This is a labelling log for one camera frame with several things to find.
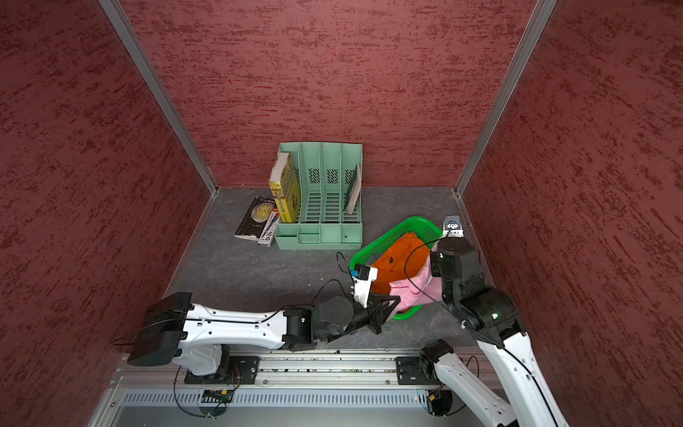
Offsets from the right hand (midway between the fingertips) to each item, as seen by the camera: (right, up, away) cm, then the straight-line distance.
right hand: (450, 248), depth 65 cm
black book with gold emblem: (-64, +7, +42) cm, 77 cm away
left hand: (-14, -14, -2) cm, 19 cm away
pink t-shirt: (-9, -9, -3) cm, 13 cm away
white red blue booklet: (-57, +1, +36) cm, 68 cm away
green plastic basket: (+4, +2, +34) cm, 34 cm away
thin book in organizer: (-23, +17, +36) cm, 46 cm away
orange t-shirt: (-5, -8, +29) cm, 31 cm away
